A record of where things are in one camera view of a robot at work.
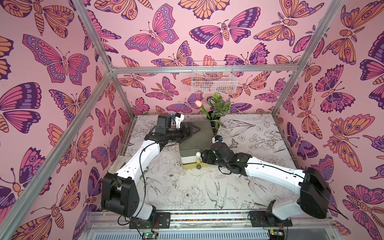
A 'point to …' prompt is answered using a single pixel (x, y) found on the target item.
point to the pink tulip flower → (198, 103)
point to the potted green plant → (220, 107)
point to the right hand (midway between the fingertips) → (201, 157)
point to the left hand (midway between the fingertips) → (197, 132)
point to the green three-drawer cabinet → (191, 149)
